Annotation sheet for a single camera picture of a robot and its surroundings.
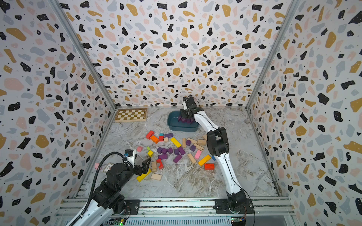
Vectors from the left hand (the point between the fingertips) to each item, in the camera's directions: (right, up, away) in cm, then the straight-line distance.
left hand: (145, 157), depth 79 cm
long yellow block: (+15, +5, +20) cm, 26 cm away
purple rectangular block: (+17, -5, +13) cm, 22 cm away
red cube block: (+5, +8, +21) cm, 23 cm away
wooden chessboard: (-20, +25, +34) cm, 47 cm away
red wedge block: (+37, -8, +9) cm, 39 cm away
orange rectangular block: (0, +8, +20) cm, 21 cm away
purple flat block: (+9, +10, +25) cm, 28 cm away
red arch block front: (+7, -8, +8) cm, 14 cm away
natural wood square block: (+5, -13, +5) cm, 15 cm away
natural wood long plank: (+26, -4, +12) cm, 29 cm away
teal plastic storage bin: (+13, +17, +30) cm, 37 cm away
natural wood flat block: (+33, +5, +19) cm, 39 cm away
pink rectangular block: (+31, -2, +14) cm, 34 cm away
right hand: (+20, +27, +28) cm, 44 cm away
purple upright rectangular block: (+19, 0, +16) cm, 25 cm away
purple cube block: (+27, +2, +16) cm, 32 cm away
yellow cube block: (-1, -1, +13) cm, 13 cm away
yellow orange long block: (+35, -5, +13) cm, 37 cm away
